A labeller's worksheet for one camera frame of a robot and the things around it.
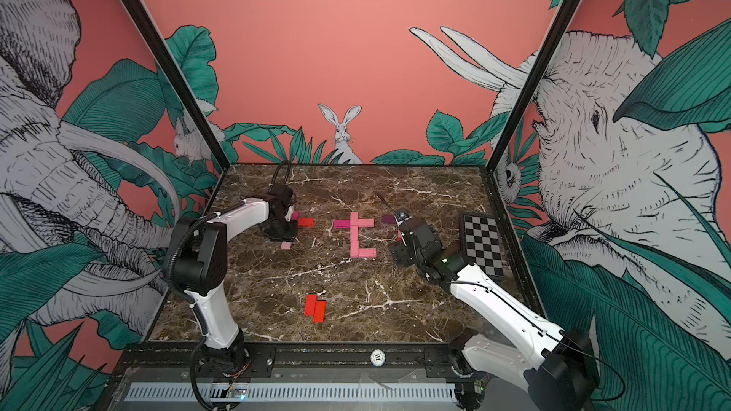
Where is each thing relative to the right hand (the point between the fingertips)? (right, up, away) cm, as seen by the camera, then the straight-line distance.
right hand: (408, 233), depth 81 cm
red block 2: (-29, -22, +3) cm, 37 cm away
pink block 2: (-17, +2, +23) cm, 29 cm away
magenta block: (-22, 0, +20) cm, 30 cm away
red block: (-35, +1, +21) cm, 41 cm away
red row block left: (-26, -23, +1) cm, 35 cm away
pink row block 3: (-12, -8, +13) cm, 20 cm away
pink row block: (-17, -2, +20) cm, 26 cm away
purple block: (-5, +2, +23) cm, 24 cm away
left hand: (-38, -3, +16) cm, 42 cm away
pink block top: (-13, +1, +21) cm, 24 cm away
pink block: (-39, -6, +11) cm, 41 cm away
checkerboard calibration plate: (+27, -6, +14) cm, 31 cm away
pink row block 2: (-17, -7, +14) cm, 23 cm away
